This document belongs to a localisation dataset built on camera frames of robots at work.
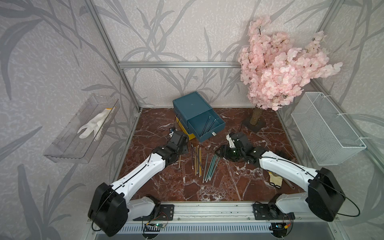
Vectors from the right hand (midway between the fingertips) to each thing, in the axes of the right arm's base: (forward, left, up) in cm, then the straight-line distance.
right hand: (217, 152), depth 82 cm
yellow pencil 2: (0, +9, -12) cm, 15 cm away
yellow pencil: (+1, +13, -11) cm, 17 cm away
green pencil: (-4, +6, -12) cm, 14 cm away
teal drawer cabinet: (+29, +16, +9) cm, 34 cm away
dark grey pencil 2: (+15, +6, +4) cm, 17 cm away
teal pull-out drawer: (+15, +11, +6) cm, 20 cm away
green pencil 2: (-4, +2, -12) cm, 13 cm away
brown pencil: (-1, +22, -12) cm, 25 cm away
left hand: (+4, +18, +1) cm, 19 cm away
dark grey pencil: (+17, +2, +3) cm, 18 cm away
